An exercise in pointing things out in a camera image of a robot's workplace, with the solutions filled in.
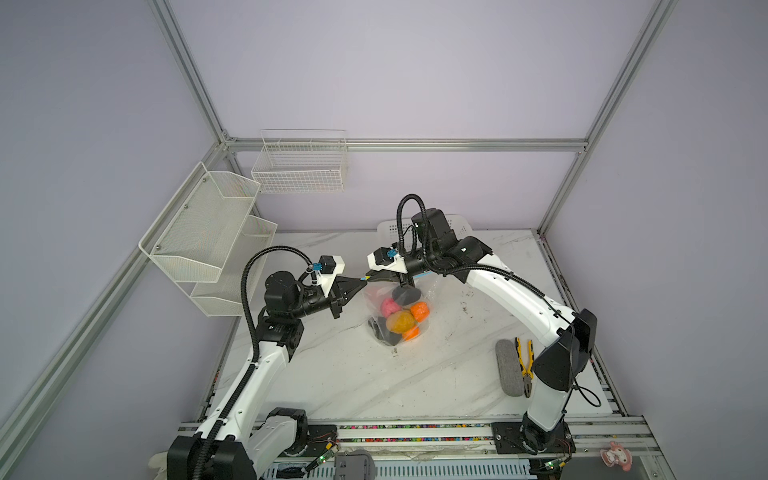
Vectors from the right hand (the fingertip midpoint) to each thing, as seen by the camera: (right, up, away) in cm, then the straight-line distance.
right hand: (367, 270), depth 69 cm
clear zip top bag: (+1, -7, +14) cm, 16 cm away
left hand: (-1, -3, +1) cm, 3 cm away
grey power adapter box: (-2, -46, 0) cm, 46 cm away
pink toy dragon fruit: (+5, -12, +19) cm, 23 cm away
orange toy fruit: (+14, -12, +14) cm, 23 cm away
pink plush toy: (+60, -44, 0) cm, 74 cm away
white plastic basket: (+32, +15, +42) cm, 54 cm away
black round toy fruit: (+5, -20, +15) cm, 25 cm away
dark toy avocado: (+10, -7, +9) cm, 15 cm away
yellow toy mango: (+8, -15, +14) cm, 22 cm away
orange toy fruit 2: (+12, -19, +17) cm, 28 cm away
